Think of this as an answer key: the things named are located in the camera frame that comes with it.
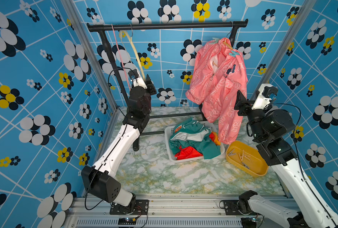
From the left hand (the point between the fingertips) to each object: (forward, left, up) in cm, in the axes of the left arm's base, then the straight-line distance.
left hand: (145, 74), depth 66 cm
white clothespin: (-17, -51, -47) cm, 71 cm away
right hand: (-13, -45, +1) cm, 47 cm away
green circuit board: (-52, +11, -52) cm, 74 cm away
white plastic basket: (-3, -10, -41) cm, 43 cm away
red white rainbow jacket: (-19, -21, -41) cm, 50 cm away
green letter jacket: (-10, -26, -35) cm, 44 cm away
